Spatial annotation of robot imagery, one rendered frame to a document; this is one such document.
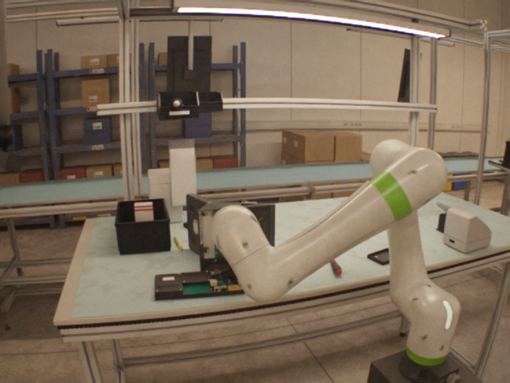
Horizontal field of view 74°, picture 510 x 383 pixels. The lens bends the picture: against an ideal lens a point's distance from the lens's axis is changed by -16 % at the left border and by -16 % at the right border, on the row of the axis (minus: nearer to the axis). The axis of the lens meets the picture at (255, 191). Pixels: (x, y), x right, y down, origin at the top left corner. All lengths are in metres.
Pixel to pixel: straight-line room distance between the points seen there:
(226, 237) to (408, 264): 0.54
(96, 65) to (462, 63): 6.04
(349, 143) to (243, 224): 4.13
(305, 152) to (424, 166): 3.83
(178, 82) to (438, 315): 2.44
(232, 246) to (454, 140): 6.86
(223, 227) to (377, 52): 5.67
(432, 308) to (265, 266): 0.46
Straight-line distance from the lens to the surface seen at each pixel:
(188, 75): 2.92
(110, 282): 1.26
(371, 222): 0.85
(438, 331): 1.08
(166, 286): 1.14
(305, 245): 0.84
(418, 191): 0.87
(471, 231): 1.53
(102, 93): 4.76
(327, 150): 4.78
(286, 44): 5.64
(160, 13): 1.81
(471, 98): 7.80
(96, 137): 4.78
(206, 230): 1.23
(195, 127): 4.83
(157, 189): 1.69
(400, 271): 1.16
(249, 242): 0.84
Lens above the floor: 1.55
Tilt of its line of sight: 14 degrees down
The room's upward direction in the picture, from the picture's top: straight up
